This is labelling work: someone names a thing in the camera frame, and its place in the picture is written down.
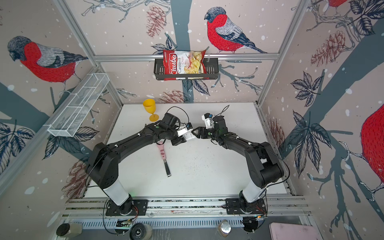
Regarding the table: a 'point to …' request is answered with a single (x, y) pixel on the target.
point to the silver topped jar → (224, 227)
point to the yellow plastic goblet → (150, 105)
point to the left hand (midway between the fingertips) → (183, 135)
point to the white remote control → (188, 135)
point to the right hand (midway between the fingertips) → (193, 134)
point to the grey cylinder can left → (66, 230)
